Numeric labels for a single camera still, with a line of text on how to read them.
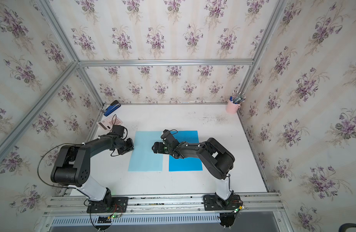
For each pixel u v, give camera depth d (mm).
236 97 1108
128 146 840
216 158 495
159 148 812
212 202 734
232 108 1086
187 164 879
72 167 458
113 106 1147
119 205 723
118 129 773
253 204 738
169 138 723
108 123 1045
